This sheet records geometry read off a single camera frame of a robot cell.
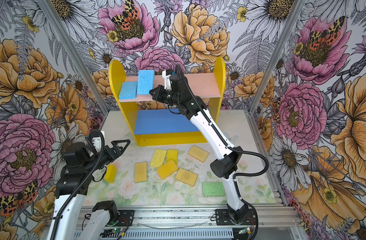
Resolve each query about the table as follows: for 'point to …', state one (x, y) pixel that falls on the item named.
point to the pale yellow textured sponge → (158, 157)
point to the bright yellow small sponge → (172, 153)
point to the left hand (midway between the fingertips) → (127, 149)
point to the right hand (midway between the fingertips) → (149, 96)
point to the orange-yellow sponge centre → (186, 177)
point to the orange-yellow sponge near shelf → (198, 154)
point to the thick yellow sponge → (167, 169)
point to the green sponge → (213, 189)
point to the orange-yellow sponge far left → (140, 172)
